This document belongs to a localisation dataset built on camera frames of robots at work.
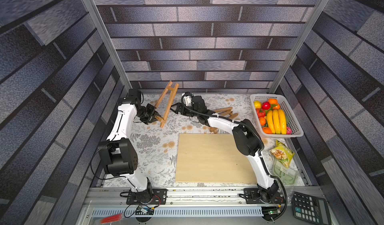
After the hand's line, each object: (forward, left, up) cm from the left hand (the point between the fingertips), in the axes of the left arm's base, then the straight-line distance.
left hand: (161, 113), depth 83 cm
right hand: (+7, -5, -3) cm, 9 cm away
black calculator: (-42, -75, -17) cm, 88 cm away
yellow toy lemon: (+18, -64, -12) cm, 67 cm away
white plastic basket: (-1, -82, -12) cm, 83 cm away
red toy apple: (+15, -68, -10) cm, 71 cm away
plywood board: (-19, -29, -19) cm, 39 cm away
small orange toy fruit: (+5, -65, -14) cm, 67 cm away
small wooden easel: (+12, -6, +7) cm, 15 cm away
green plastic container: (-28, -71, -19) cm, 78 cm away
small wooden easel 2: (+16, -40, -18) cm, 47 cm away
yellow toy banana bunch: (+2, -72, -10) cm, 72 cm away
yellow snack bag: (-17, -70, -14) cm, 73 cm away
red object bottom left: (-47, +19, -20) cm, 55 cm away
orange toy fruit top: (+18, -75, -10) cm, 78 cm away
